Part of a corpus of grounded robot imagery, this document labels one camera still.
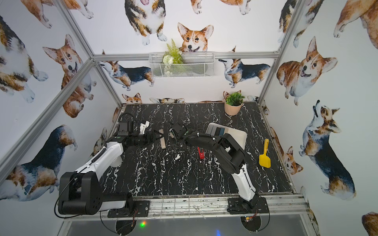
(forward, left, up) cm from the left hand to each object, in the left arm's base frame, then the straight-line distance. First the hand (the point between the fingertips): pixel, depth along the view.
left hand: (161, 135), depth 84 cm
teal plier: (+10, -37, -12) cm, 41 cm away
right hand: (0, -5, -10) cm, 12 cm away
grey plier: (+12, -31, -12) cm, 35 cm away
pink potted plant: (+29, -47, -3) cm, 55 cm away
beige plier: (+4, +2, -11) cm, 12 cm away
